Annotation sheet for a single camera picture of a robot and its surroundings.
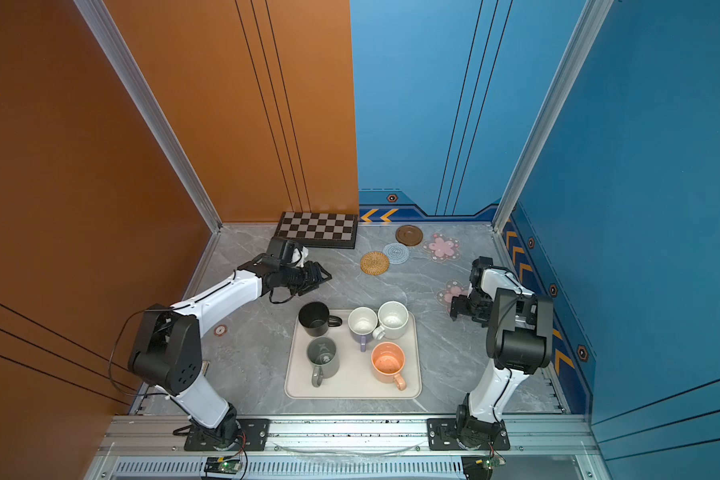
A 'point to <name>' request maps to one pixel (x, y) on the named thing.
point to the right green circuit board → (492, 461)
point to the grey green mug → (322, 353)
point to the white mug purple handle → (363, 322)
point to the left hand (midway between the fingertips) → (328, 276)
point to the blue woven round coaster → (397, 252)
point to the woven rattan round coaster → (374, 263)
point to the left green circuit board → (218, 464)
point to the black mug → (316, 319)
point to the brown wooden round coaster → (409, 235)
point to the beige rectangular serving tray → (355, 379)
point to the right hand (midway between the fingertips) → (466, 319)
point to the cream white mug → (392, 318)
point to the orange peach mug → (388, 358)
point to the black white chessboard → (318, 229)
